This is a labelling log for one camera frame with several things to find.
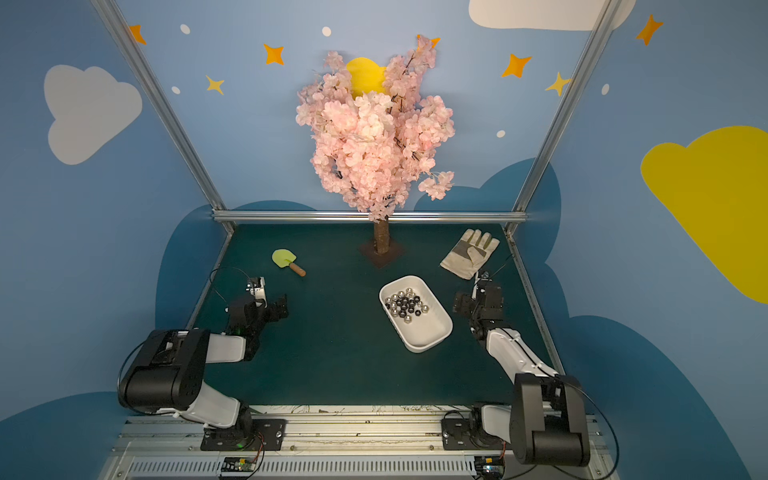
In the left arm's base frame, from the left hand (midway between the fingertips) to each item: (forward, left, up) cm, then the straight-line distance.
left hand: (270, 293), depth 95 cm
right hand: (0, -67, +4) cm, 67 cm away
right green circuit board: (-43, -64, -6) cm, 78 cm away
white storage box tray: (-2, -47, -6) cm, 48 cm away
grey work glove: (+23, -69, -6) cm, 74 cm away
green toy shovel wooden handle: (+19, +2, -6) cm, 20 cm away
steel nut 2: (+1, -38, -4) cm, 39 cm away
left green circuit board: (-45, -3, -7) cm, 45 cm away
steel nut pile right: (-5, -45, -5) cm, 46 cm away
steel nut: (-1, -51, -5) cm, 51 cm away
